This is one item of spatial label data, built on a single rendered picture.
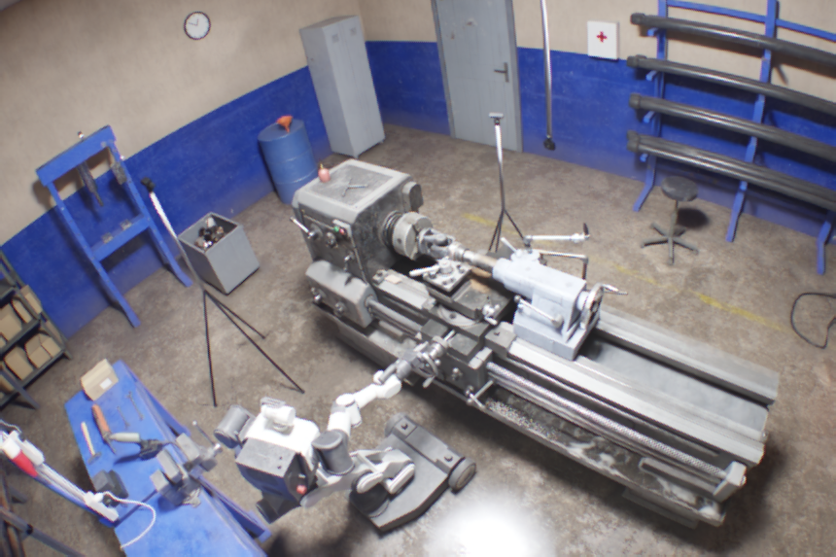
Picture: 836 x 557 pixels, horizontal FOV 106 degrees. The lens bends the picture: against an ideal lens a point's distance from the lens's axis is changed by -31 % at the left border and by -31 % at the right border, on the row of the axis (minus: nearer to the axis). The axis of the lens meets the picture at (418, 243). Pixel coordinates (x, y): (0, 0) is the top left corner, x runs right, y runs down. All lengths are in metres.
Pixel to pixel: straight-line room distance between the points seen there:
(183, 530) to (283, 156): 4.09
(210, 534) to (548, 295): 1.85
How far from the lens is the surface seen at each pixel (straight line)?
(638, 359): 2.39
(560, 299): 2.05
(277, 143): 5.16
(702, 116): 4.33
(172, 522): 2.27
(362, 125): 6.09
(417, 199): 2.67
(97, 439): 2.86
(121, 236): 4.81
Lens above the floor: 2.59
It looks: 37 degrees down
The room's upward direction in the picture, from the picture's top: 12 degrees counter-clockwise
